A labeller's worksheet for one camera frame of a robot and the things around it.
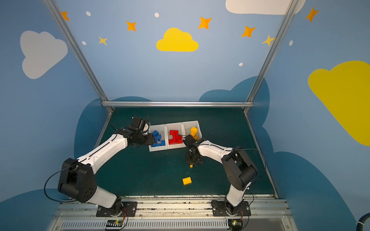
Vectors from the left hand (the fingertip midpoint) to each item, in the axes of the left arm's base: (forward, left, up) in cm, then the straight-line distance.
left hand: (151, 139), depth 88 cm
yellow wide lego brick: (-22, -23, -11) cm, 33 cm away
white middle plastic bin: (+17, -17, -8) cm, 25 cm away
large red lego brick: (+12, -14, -11) cm, 21 cm away
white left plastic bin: (+12, -3, -11) cm, 16 cm away
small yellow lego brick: (-13, -25, -11) cm, 30 cm away
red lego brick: (+6, -12, -11) cm, 17 cm away
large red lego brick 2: (+7, -16, -11) cm, 21 cm away
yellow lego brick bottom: (+12, -27, -7) cm, 31 cm away
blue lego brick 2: (+4, -6, -10) cm, 12 cm away
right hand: (-10, -25, -11) cm, 29 cm away
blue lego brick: (+9, -2, -12) cm, 15 cm away
